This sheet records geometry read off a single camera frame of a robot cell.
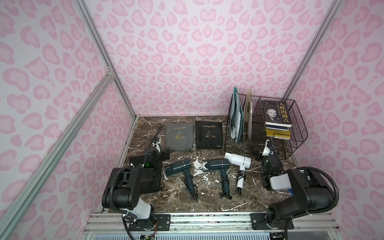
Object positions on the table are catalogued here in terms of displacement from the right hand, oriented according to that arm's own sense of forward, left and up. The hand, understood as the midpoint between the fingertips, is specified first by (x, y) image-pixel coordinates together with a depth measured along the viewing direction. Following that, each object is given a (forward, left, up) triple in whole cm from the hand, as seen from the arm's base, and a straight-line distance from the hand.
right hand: (264, 144), depth 90 cm
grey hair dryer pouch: (+12, +53, -10) cm, 56 cm away
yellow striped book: (+6, -8, +5) cm, 11 cm away
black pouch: (+14, +33, -10) cm, 37 cm away
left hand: (0, +63, -3) cm, 63 cm away
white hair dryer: (-10, +12, -5) cm, 16 cm away
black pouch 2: (-26, +59, +14) cm, 66 cm away
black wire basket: (+7, +9, +14) cm, 18 cm away
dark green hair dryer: (-12, +47, -4) cm, 49 cm away
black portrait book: (+15, -8, +11) cm, 20 cm away
